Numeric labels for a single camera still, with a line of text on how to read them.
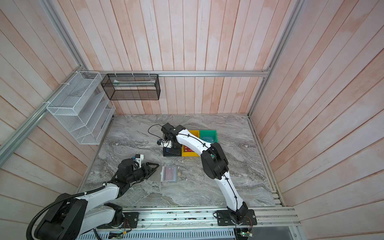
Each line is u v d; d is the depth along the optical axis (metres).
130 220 0.73
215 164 0.55
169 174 0.88
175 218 0.76
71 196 0.45
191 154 0.91
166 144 0.83
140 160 0.81
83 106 0.73
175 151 0.84
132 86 1.05
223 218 0.73
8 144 0.53
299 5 0.68
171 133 0.70
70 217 0.42
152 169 0.78
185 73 0.99
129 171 0.69
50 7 0.68
